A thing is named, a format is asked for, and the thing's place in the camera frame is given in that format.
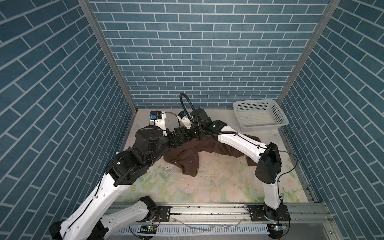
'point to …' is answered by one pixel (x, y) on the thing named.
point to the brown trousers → (186, 153)
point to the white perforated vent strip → (197, 229)
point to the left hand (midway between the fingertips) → (178, 129)
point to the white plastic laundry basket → (259, 115)
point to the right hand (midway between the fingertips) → (177, 132)
